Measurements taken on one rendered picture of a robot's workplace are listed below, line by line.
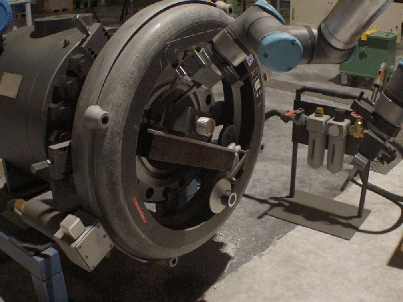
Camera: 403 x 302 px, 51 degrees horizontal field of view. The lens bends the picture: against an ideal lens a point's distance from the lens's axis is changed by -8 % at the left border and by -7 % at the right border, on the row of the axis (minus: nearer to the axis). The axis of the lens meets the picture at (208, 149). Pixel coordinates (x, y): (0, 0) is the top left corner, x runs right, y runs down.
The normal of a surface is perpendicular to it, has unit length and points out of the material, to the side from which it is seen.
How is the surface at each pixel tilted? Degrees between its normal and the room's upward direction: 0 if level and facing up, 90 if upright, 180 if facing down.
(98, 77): 55
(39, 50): 35
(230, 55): 98
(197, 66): 66
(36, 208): 27
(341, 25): 118
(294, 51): 107
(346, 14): 111
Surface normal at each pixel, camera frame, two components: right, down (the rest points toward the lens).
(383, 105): -0.83, -0.10
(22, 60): -0.42, -0.46
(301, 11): -0.80, 0.23
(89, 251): 0.80, 0.22
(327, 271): -0.01, -0.93
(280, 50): 0.15, 0.62
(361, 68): -0.54, 0.31
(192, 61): -0.39, -0.07
